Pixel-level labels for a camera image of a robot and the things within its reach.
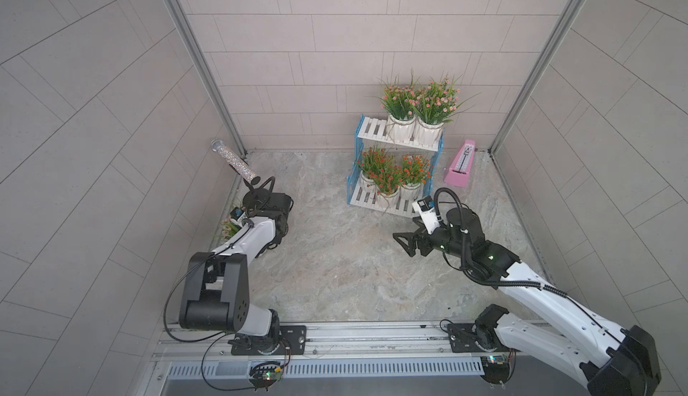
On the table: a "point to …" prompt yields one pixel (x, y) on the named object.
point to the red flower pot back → (371, 160)
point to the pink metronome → (459, 171)
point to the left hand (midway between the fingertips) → (263, 231)
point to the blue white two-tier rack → (373, 133)
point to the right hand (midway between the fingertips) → (403, 229)
